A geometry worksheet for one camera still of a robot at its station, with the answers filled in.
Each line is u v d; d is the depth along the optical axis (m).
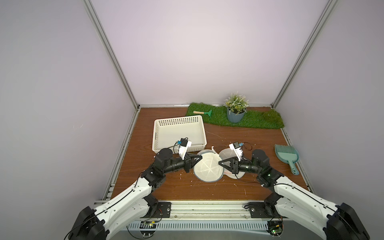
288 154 0.92
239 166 0.67
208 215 0.73
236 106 0.97
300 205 0.49
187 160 0.63
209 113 1.11
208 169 0.71
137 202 0.60
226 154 0.88
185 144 0.65
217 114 1.14
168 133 1.05
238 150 0.70
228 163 0.70
